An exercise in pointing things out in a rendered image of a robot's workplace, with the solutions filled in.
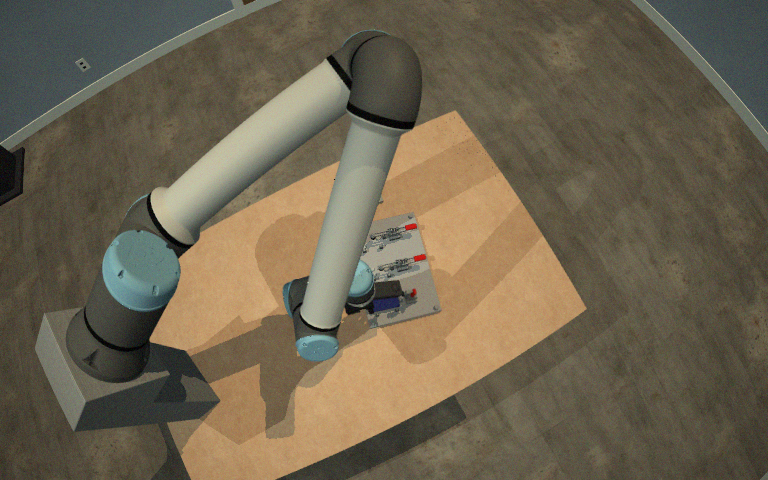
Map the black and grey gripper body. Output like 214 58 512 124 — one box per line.
345 300 374 315

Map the grey toggle clamp with red handle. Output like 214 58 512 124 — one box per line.
402 289 418 304

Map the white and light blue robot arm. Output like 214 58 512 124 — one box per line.
66 30 422 383

